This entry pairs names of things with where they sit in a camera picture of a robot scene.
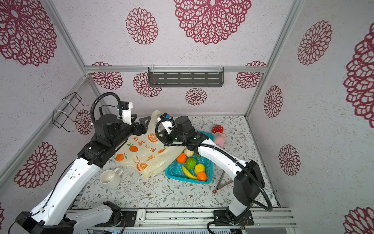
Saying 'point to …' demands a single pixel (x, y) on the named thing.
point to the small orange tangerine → (202, 176)
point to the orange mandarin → (181, 159)
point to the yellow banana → (189, 174)
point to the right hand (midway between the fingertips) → (157, 131)
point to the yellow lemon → (199, 167)
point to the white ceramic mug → (110, 179)
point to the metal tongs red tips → (219, 185)
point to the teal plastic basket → (176, 170)
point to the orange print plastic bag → (147, 153)
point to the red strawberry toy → (217, 128)
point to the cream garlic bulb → (189, 153)
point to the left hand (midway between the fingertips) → (143, 119)
